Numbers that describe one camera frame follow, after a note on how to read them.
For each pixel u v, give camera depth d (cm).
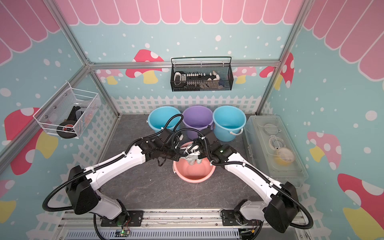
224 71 96
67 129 68
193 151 65
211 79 83
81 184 41
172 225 74
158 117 97
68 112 75
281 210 38
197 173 88
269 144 83
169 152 65
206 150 56
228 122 107
